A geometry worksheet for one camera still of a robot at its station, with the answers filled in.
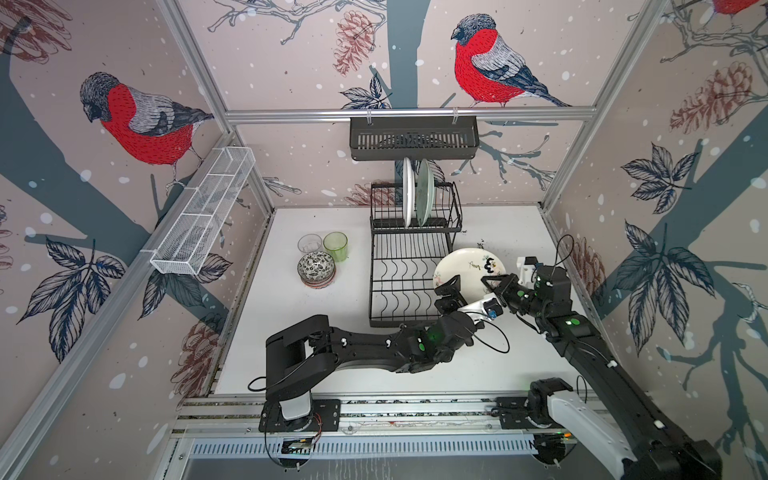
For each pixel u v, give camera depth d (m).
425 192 0.76
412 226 0.84
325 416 0.73
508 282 0.70
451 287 0.72
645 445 0.41
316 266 0.98
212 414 0.76
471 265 0.83
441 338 0.55
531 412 0.68
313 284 0.93
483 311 0.62
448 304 0.67
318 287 0.93
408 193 0.76
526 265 0.74
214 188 0.85
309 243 1.05
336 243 1.04
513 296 0.69
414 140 1.07
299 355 0.47
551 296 0.59
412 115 0.94
